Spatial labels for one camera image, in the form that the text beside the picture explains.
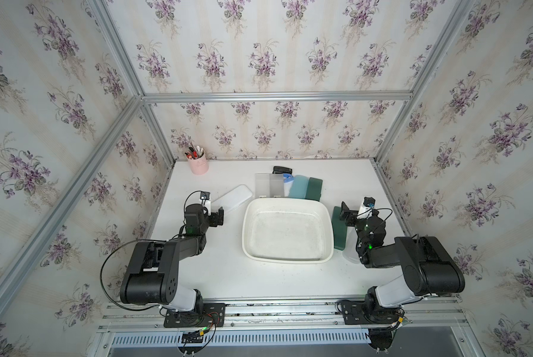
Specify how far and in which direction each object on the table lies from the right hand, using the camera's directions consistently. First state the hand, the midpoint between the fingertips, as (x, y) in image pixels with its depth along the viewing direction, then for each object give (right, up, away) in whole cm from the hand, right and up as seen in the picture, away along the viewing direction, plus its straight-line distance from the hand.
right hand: (357, 203), depth 90 cm
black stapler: (-30, +15, +24) cm, 41 cm away
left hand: (-61, -2, +3) cm, 61 cm away
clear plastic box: (-37, +7, +18) cm, 41 cm away
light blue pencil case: (-21, +7, +18) cm, 29 cm away
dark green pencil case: (-7, -11, 0) cm, 13 cm away
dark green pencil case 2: (-14, +5, +17) cm, 23 cm away
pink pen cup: (-71, +19, +18) cm, 76 cm away
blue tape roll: (-27, +11, +21) cm, 36 cm away
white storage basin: (-28, -12, +3) cm, 31 cm away
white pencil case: (-54, +1, +14) cm, 56 cm away
